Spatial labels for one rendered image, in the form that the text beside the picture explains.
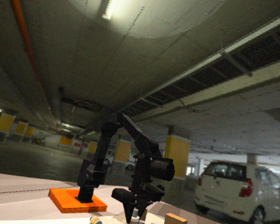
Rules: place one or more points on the small white jar with brown label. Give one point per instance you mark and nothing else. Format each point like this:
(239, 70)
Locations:
(95, 220)

